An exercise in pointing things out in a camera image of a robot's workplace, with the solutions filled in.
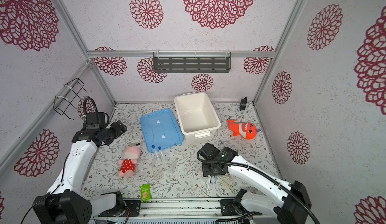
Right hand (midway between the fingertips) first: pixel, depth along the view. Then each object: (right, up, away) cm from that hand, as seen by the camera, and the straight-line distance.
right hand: (207, 169), depth 76 cm
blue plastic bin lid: (-30, +18, +28) cm, 44 cm away
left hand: (-46, +18, +5) cm, 49 cm away
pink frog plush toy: (-43, +6, +9) cm, 44 cm away
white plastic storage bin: (-3, +25, +37) cm, 45 cm away
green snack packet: (-32, -12, +1) cm, 34 cm away
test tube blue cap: (-25, +11, +2) cm, 27 cm away
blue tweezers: (+4, -8, +7) cm, 11 cm away
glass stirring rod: (+2, -7, +7) cm, 10 cm away
